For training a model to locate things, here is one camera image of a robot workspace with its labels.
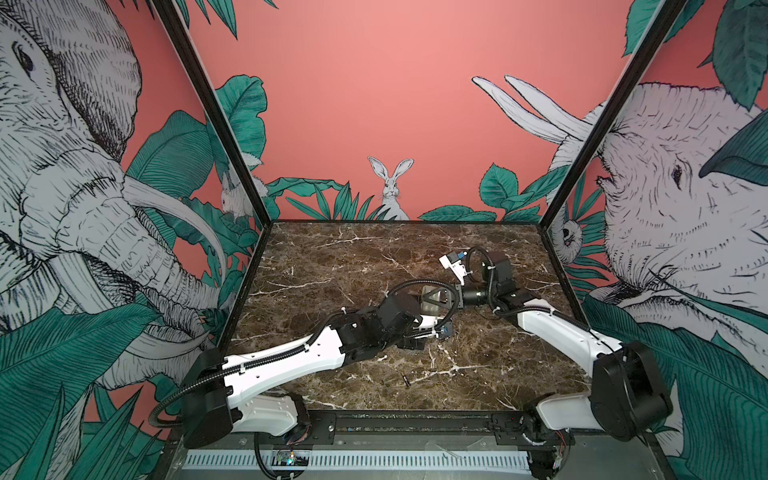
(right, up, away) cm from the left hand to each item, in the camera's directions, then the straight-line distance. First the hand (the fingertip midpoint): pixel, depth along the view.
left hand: (421, 304), depth 73 cm
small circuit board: (-32, -36, -3) cm, 48 cm away
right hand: (+1, +1, +1) cm, 2 cm away
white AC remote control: (+3, 0, +2) cm, 3 cm away
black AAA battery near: (-3, -23, +9) cm, 25 cm away
